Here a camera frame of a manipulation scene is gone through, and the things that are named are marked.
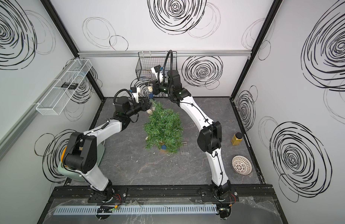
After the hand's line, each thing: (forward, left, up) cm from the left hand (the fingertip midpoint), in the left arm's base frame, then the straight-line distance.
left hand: (151, 99), depth 85 cm
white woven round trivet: (-30, -56, -23) cm, 68 cm away
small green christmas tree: (-24, -9, +2) cm, 25 cm away
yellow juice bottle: (-16, -54, -17) cm, 59 cm away
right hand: (+1, +2, +11) cm, 11 cm away
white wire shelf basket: (-10, +48, +7) cm, 50 cm away
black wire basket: (+28, -3, +8) cm, 29 cm away
